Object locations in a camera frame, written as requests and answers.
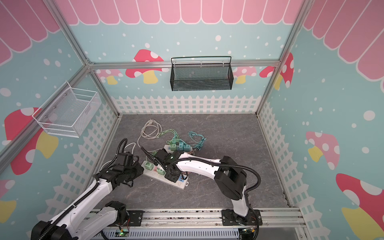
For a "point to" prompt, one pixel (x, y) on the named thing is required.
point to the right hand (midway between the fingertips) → (173, 173)
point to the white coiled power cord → (150, 129)
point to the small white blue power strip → (167, 147)
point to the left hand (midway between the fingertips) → (142, 172)
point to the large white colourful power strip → (181, 182)
